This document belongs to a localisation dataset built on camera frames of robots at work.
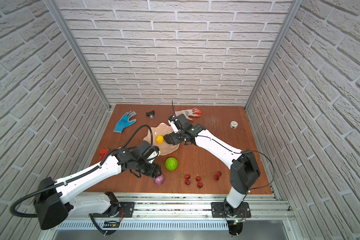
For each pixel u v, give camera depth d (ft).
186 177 2.73
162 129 3.28
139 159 1.94
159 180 2.60
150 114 3.73
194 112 3.77
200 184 2.66
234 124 3.49
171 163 2.73
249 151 1.53
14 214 1.28
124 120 3.59
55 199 1.29
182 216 2.40
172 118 2.42
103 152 3.07
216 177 2.78
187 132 1.90
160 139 3.12
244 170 1.45
